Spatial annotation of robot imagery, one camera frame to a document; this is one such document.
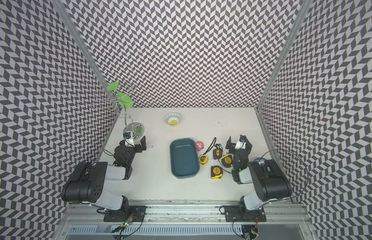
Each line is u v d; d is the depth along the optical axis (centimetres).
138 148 81
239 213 72
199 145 96
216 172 83
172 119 111
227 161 87
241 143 75
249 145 82
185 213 74
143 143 88
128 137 76
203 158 89
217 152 91
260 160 87
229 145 82
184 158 91
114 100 82
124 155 69
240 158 67
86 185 44
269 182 44
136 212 73
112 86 87
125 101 89
